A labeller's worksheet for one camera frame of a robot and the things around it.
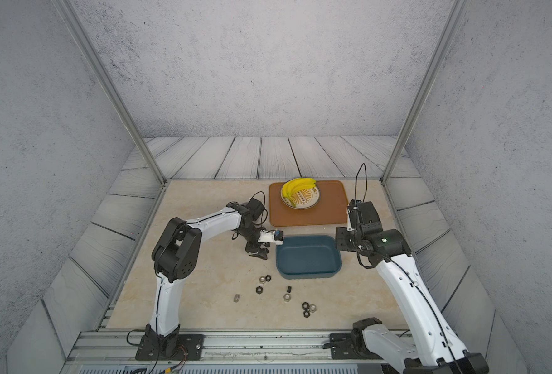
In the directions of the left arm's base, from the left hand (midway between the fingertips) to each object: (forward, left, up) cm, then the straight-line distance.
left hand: (269, 249), depth 95 cm
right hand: (-8, -25, +21) cm, 34 cm away
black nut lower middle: (-16, +4, -1) cm, 16 cm away
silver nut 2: (-19, -6, -1) cm, 20 cm away
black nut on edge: (-16, -7, -1) cm, 17 cm away
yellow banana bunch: (+30, -9, +5) cm, 31 cm away
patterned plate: (+26, -16, 0) cm, 30 cm away
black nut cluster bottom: (-24, -13, -1) cm, 27 cm away
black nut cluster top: (-21, -13, -2) cm, 25 cm away
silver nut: (-12, +3, -1) cm, 12 cm away
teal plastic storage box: (-3, -15, -2) cm, 16 cm away
